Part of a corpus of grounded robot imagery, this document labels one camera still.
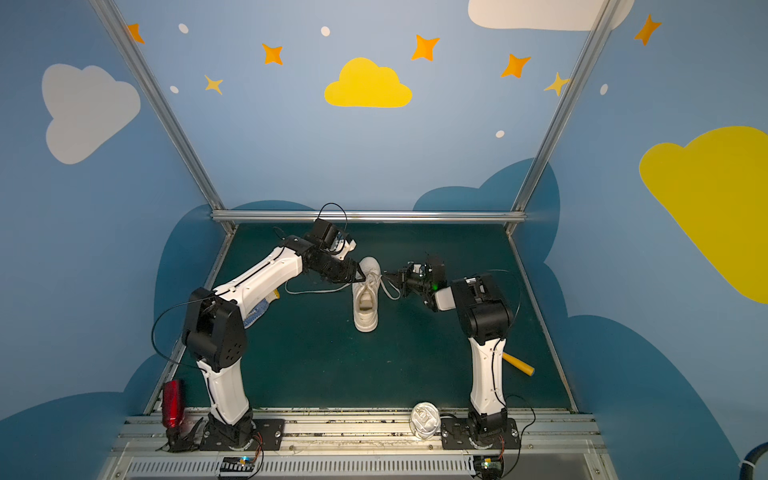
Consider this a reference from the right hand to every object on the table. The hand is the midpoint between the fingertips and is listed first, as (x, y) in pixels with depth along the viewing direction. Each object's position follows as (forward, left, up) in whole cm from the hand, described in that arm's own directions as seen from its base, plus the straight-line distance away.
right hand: (383, 270), depth 96 cm
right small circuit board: (-50, -30, -13) cm, 60 cm away
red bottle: (-42, +52, -5) cm, 67 cm away
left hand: (-6, +8, +5) cm, 11 cm away
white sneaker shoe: (-9, +5, -3) cm, 10 cm away
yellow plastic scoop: (-27, -43, -8) cm, 52 cm away
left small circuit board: (-53, +33, -12) cm, 64 cm away
